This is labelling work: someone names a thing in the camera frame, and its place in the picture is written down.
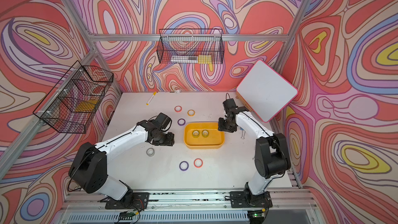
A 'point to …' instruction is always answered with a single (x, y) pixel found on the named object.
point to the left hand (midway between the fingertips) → (172, 142)
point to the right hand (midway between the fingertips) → (223, 132)
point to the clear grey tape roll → (150, 152)
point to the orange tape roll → (191, 112)
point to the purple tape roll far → (181, 122)
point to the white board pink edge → (266, 90)
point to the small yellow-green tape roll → (195, 133)
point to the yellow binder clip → (243, 133)
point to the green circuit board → (126, 215)
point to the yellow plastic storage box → (215, 139)
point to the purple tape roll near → (184, 166)
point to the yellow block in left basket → (86, 106)
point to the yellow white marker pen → (151, 98)
